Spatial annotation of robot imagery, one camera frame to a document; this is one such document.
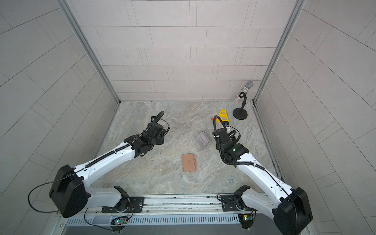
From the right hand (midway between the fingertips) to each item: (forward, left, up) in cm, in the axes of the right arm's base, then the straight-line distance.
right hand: (223, 138), depth 82 cm
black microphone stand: (+26, -20, -11) cm, 34 cm away
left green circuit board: (-34, +51, -8) cm, 62 cm away
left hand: (+6, +35, +2) cm, 35 cm away
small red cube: (+23, +2, -11) cm, 26 cm away
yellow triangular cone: (+26, -7, -12) cm, 29 cm away
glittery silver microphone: (+27, -19, +15) cm, 37 cm away
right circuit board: (-37, -6, -14) cm, 40 cm away
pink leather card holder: (-8, +20, -11) cm, 24 cm away
